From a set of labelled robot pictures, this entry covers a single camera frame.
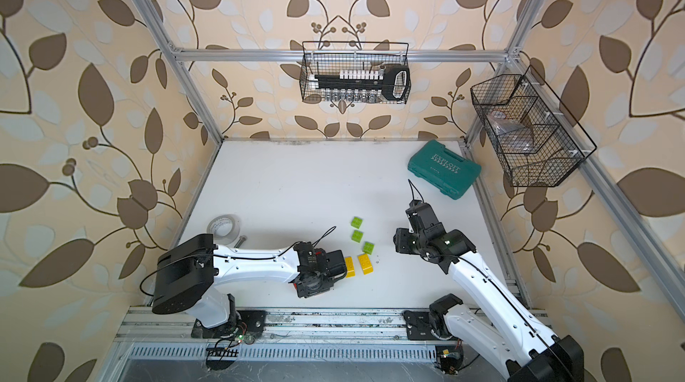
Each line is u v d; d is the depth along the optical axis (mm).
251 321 744
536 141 734
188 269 479
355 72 807
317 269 597
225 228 937
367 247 887
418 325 737
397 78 825
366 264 845
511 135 693
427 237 579
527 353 389
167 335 737
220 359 680
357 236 912
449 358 722
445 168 1048
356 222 937
